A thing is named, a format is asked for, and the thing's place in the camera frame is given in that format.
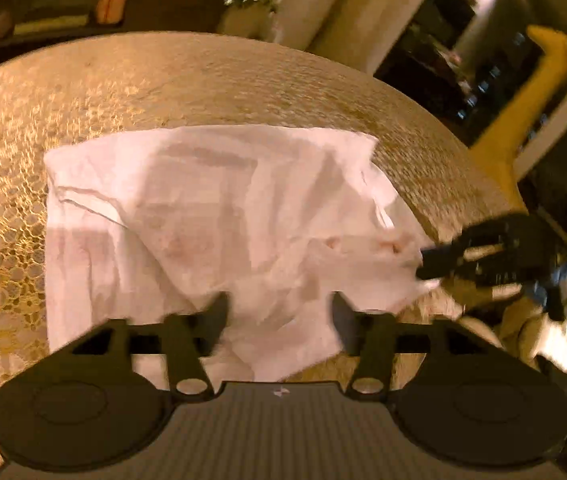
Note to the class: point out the white t-shirt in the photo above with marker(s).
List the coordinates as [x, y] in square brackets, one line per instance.
[141, 224]

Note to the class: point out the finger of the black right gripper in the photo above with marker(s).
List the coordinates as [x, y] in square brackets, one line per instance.
[453, 272]
[443, 249]

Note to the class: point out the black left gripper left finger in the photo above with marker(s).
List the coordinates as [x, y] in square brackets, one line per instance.
[186, 339]

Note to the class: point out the person's bare forearm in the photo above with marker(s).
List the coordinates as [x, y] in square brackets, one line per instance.
[495, 151]

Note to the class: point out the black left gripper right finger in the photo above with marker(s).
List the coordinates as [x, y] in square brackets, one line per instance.
[370, 336]

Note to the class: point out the gold lace tablecloth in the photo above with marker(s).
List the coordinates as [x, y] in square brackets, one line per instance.
[75, 91]

